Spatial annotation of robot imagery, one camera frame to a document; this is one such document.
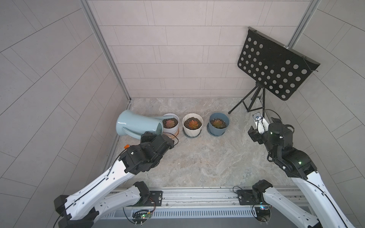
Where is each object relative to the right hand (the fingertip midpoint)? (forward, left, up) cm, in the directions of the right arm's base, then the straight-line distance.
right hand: (260, 121), depth 67 cm
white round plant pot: (+19, +43, -19) cm, 51 cm away
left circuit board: (-32, +59, -27) cm, 72 cm away
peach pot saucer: (+9, +45, -25) cm, 52 cm away
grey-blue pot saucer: (+9, +34, -27) cm, 44 cm away
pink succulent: (+15, +46, -18) cm, 52 cm away
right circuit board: (-34, +1, -31) cm, 46 cm away
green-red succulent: (+14, +15, -20) cm, 29 cm away
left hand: (0, +55, -3) cm, 55 cm away
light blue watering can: (+2, +60, +1) cm, 60 cm away
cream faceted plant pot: (+19, +35, -19) cm, 44 cm away
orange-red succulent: (+13, +31, -19) cm, 39 cm away
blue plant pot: (+10, +18, -23) cm, 31 cm away
